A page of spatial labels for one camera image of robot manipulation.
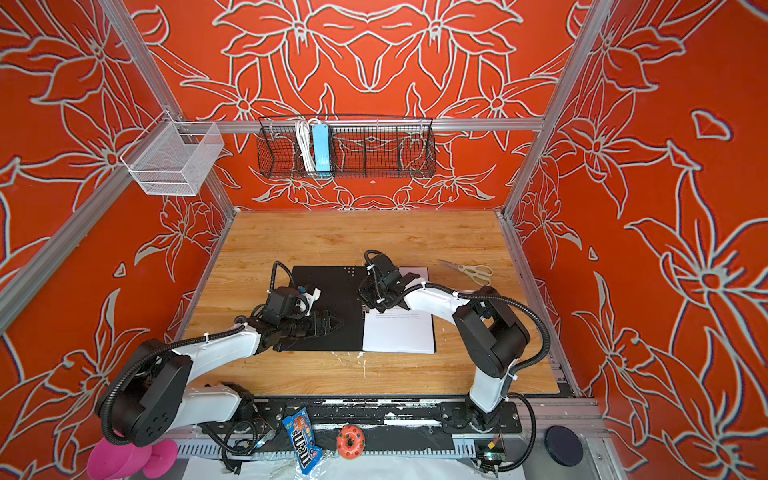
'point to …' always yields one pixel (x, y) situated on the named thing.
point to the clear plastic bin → (173, 157)
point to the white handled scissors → (480, 273)
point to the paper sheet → (399, 330)
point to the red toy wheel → (350, 442)
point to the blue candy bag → (309, 455)
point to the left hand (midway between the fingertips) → (334, 324)
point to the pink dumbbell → (110, 461)
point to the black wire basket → (360, 148)
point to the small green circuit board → (495, 456)
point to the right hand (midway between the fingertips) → (349, 295)
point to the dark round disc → (563, 446)
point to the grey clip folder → (336, 289)
